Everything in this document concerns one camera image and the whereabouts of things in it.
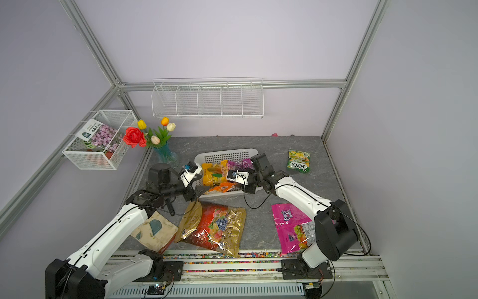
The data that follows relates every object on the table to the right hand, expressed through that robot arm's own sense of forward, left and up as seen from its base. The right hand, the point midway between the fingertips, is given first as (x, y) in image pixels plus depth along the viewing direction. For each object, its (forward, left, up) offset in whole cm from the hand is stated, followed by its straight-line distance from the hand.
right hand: (238, 177), depth 85 cm
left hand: (-5, +14, +6) cm, 16 cm away
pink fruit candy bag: (-20, -26, -13) cm, 35 cm away
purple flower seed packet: (+8, +56, +21) cm, 60 cm away
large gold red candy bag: (-19, +9, -12) cm, 24 cm away
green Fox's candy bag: (+19, -35, -12) cm, 42 cm away
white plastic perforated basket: (+18, +13, -8) cm, 24 cm away
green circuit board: (-41, +33, -16) cm, 55 cm away
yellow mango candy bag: (+7, +13, -8) cm, 17 cm away
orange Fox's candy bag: (-5, +7, +1) cm, 9 cm away
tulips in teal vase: (+11, +36, +14) cm, 40 cm away
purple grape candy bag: (+14, -1, -9) cm, 16 cm away
